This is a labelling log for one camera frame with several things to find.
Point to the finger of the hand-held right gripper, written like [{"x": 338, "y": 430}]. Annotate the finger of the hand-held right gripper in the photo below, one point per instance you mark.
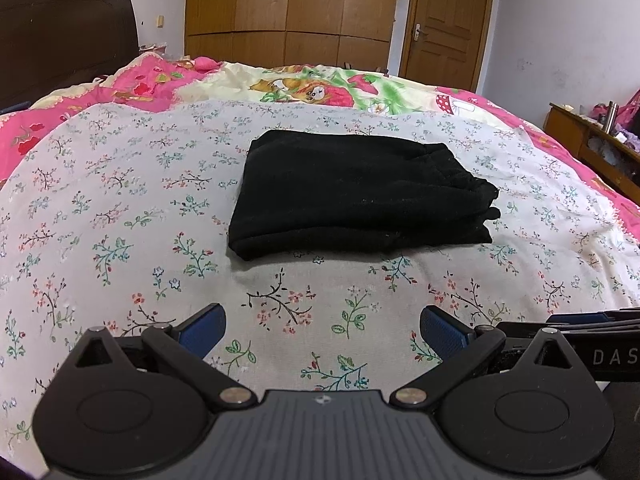
[{"x": 575, "y": 317}]

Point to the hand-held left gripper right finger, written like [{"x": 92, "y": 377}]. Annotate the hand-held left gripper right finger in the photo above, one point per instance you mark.
[{"x": 442, "y": 332}]

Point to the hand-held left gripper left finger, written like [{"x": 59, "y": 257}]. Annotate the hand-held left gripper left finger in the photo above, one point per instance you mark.
[{"x": 200, "y": 332}]

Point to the black pants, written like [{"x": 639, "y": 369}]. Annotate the black pants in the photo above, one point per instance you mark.
[{"x": 350, "y": 195}]

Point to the white floral blanket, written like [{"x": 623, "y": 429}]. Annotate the white floral blanket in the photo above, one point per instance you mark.
[{"x": 125, "y": 185}]

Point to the wooden desk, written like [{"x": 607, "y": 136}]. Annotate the wooden desk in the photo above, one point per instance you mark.
[{"x": 590, "y": 145}]

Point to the purple cloth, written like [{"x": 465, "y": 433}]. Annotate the purple cloth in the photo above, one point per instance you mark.
[{"x": 629, "y": 139}]

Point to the metal thermos bottle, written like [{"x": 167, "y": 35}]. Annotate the metal thermos bottle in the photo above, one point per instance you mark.
[{"x": 611, "y": 117}]

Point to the pink bag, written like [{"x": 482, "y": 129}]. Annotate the pink bag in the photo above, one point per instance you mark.
[{"x": 635, "y": 110}]

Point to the pink cartoon printed quilt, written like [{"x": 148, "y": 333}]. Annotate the pink cartoon printed quilt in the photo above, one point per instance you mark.
[{"x": 320, "y": 90}]

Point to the wooden door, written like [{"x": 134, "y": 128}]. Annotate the wooden door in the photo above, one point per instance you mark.
[{"x": 445, "y": 20}]

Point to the dark wooden headboard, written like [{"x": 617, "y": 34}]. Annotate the dark wooden headboard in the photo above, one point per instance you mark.
[{"x": 60, "y": 35}]

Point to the wooden wardrobe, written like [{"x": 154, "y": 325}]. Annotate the wooden wardrobe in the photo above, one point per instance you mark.
[{"x": 290, "y": 10}]

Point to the beige wall switch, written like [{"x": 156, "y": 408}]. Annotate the beige wall switch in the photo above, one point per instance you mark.
[{"x": 161, "y": 21}]

